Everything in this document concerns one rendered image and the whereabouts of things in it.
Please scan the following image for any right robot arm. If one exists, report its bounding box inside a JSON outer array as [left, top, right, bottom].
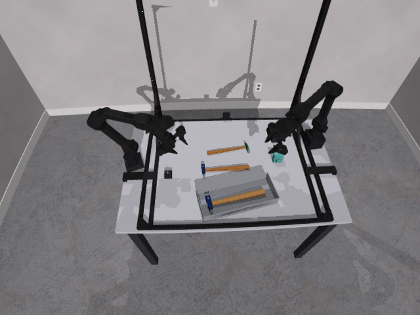
[[87, 107, 176, 166]]

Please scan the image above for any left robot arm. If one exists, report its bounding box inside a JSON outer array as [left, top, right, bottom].
[[266, 80, 343, 139]]

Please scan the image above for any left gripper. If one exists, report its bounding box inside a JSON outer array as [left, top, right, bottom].
[[265, 122, 291, 155]]

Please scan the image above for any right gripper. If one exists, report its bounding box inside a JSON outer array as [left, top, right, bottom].
[[157, 125, 188, 156]]

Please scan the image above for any teal cube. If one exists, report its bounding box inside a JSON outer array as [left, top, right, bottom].
[[272, 152, 284, 163]]

